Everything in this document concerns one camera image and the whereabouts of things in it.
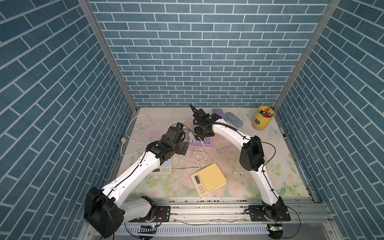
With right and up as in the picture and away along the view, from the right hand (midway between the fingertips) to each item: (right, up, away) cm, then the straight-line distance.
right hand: (201, 135), depth 96 cm
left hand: (-11, -3, -15) cm, 19 cm away
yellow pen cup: (+42, +11, +3) cm, 43 cm away
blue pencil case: (+25, +10, +16) cm, 32 cm away
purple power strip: (+3, -5, +1) cm, 6 cm away
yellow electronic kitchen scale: (+4, -24, -13) cm, 28 cm away
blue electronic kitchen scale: (-22, -19, -9) cm, 31 cm away
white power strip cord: (-56, -4, +9) cm, 56 cm away
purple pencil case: (+15, +16, +23) cm, 32 cm away
